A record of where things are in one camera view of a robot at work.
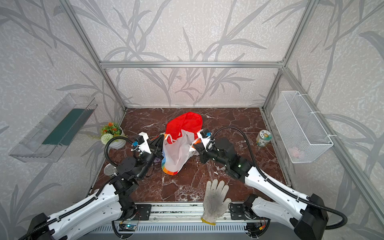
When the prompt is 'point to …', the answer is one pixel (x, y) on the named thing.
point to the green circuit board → (130, 226)
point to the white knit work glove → (214, 205)
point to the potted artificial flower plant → (111, 130)
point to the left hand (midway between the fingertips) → (166, 132)
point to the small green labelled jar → (263, 138)
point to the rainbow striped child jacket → (180, 145)
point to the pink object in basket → (296, 153)
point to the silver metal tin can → (110, 169)
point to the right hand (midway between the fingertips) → (195, 141)
